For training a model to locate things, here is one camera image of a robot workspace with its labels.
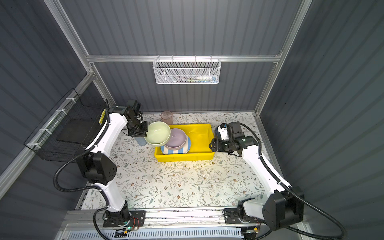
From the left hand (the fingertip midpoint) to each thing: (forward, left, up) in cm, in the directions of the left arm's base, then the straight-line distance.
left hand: (146, 134), depth 85 cm
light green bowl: (+2, -6, -2) cm, 7 cm away
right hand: (-10, -40, -1) cm, 41 cm away
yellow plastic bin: (+11, -33, -18) cm, 39 cm away
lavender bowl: (+4, -17, -12) cm, 21 cm away
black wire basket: (-3, +36, +10) cm, 38 cm away
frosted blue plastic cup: (+5, +8, -14) cm, 17 cm away
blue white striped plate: (-3, -21, -14) cm, 25 cm away
